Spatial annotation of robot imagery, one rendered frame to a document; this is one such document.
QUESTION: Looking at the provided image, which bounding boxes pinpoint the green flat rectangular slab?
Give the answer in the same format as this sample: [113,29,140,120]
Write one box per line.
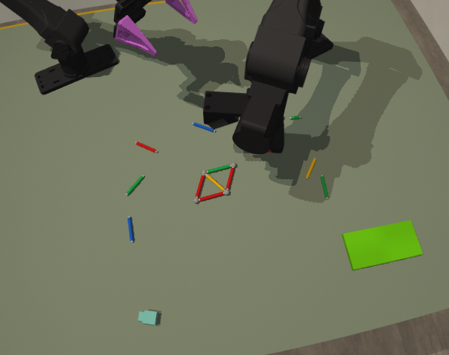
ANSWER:
[342,220,423,270]

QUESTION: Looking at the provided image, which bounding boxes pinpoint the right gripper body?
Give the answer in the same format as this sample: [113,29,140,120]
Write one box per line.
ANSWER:
[113,0,152,38]

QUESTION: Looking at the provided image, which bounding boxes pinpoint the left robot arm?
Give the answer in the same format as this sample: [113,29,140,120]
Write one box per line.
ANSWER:
[203,0,334,154]

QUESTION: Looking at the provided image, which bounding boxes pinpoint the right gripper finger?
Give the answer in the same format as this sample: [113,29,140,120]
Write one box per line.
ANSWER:
[165,0,197,24]
[115,15,157,57]

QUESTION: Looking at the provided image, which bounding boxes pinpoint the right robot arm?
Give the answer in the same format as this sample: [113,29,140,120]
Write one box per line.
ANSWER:
[0,0,118,95]

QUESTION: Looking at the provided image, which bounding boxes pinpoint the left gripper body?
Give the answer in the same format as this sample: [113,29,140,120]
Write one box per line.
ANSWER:
[269,111,284,153]

